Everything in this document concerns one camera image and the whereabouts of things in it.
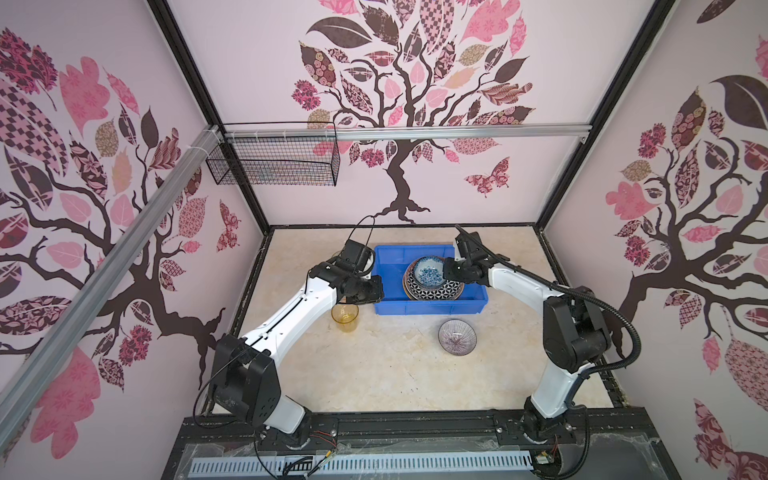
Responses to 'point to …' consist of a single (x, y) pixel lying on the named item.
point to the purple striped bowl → (457, 337)
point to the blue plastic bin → (391, 262)
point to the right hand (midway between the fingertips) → (446, 265)
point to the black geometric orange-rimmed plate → (418, 292)
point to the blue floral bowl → (429, 271)
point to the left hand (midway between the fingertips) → (381, 298)
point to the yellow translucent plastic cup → (346, 315)
